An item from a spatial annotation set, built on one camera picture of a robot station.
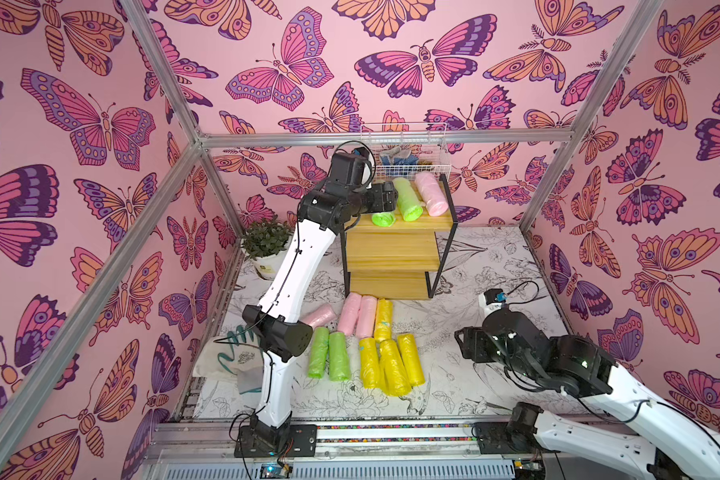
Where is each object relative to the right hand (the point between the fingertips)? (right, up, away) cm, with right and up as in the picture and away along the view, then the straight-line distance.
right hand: (466, 334), depth 69 cm
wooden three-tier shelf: (-12, +16, +20) cm, 29 cm away
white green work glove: (-61, -11, +17) cm, 64 cm away
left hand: (-17, +34, +7) cm, 38 cm away
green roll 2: (-30, -13, +14) cm, 36 cm away
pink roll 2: (-28, 0, +26) cm, 38 cm away
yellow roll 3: (-15, -13, +13) cm, 24 cm away
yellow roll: (-18, -4, +21) cm, 28 cm away
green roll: (-36, -10, +17) cm, 42 cm away
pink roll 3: (-23, -1, +24) cm, 33 cm away
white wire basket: (-14, +48, +25) cm, 55 cm away
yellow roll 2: (-22, -12, +15) cm, 29 cm away
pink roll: (-38, -1, +26) cm, 47 cm away
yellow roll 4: (-9, -13, +15) cm, 22 cm away
